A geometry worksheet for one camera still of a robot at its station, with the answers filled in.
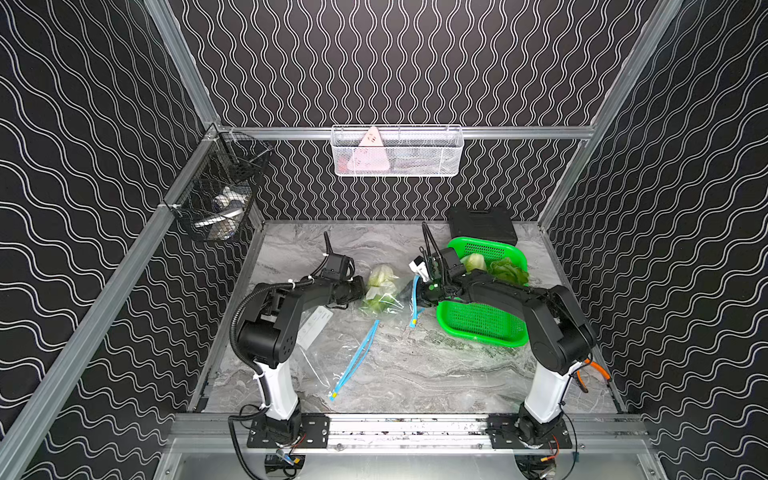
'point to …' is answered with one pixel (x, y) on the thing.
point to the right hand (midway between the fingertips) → (400, 298)
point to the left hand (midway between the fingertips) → (365, 286)
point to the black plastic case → (494, 224)
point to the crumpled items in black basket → (227, 211)
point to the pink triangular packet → (370, 154)
